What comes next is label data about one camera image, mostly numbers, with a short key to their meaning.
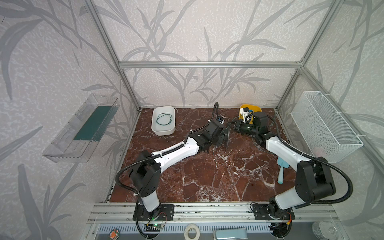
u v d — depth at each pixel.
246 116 0.77
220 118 0.73
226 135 0.84
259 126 0.67
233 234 0.64
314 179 0.44
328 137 0.63
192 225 0.70
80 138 0.64
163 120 1.12
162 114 1.16
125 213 0.75
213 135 0.62
